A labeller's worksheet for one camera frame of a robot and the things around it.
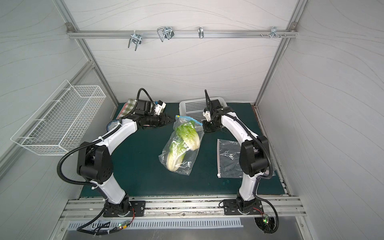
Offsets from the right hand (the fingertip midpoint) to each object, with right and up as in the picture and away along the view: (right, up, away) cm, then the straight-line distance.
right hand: (205, 129), depth 89 cm
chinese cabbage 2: (-11, -1, -5) cm, 12 cm away
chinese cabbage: (-17, -12, -7) cm, 22 cm away
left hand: (-19, +5, -5) cm, 21 cm away
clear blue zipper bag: (-9, -15, -5) cm, 19 cm away
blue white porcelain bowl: (-65, +2, +14) cm, 67 cm away
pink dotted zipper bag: (+14, -20, -1) cm, 24 cm away
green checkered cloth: (-60, +14, +26) cm, 67 cm away
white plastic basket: (-6, +15, +25) cm, 30 cm away
